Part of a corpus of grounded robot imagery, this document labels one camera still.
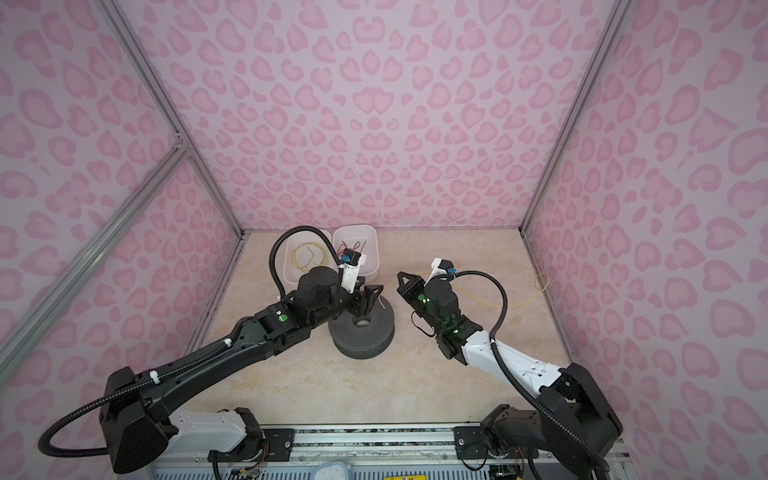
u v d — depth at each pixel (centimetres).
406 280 78
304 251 114
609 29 72
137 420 38
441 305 59
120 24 70
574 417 41
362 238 111
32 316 54
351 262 62
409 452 72
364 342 84
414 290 70
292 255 106
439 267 73
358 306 64
